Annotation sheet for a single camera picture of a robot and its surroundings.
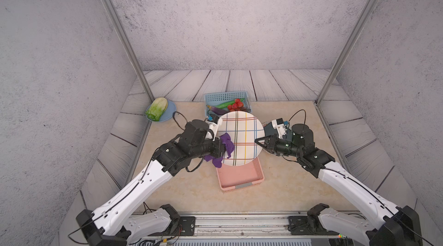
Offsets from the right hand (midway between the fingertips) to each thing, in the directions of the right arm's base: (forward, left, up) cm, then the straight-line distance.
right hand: (256, 142), depth 71 cm
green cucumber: (+44, +13, -23) cm, 51 cm away
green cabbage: (+37, +58, -19) cm, 71 cm away
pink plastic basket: (-6, +10, -22) cm, 25 cm away
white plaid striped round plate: (+8, +4, -1) cm, 9 cm away
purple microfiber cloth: (-3, +11, +1) cm, 11 cm away
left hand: (-3, +10, +3) cm, 11 cm away
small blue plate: (+38, +52, -24) cm, 69 cm away
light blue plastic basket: (+48, +18, -21) cm, 55 cm away
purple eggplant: (+38, +20, -22) cm, 48 cm away
